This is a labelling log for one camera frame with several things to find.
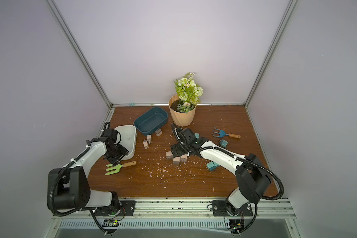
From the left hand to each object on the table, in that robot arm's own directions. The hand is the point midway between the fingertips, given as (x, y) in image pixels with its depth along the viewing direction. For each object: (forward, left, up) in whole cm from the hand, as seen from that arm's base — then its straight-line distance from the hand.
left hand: (127, 154), depth 88 cm
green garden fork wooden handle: (-7, +5, -3) cm, 9 cm away
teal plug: (-6, -52, -2) cm, 52 cm away
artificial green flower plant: (+30, -38, +23) cm, 53 cm away
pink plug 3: (+17, -17, -1) cm, 24 cm away
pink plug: (+8, -10, -2) cm, 13 cm away
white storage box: (+14, +5, -4) cm, 15 cm away
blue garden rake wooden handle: (+19, -62, -5) cm, 65 cm away
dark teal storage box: (+30, -9, -5) cm, 32 cm away
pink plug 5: (-3, -30, -2) cm, 30 cm away
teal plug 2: (-5, -54, -2) cm, 55 cm away
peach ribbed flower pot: (+23, -32, +7) cm, 40 cm away
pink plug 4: (0, -26, -2) cm, 26 cm away
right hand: (+2, -31, +6) cm, 32 cm away
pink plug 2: (+12, -11, -1) cm, 16 cm away
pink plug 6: (-2, -35, -1) cm, 35 cm away
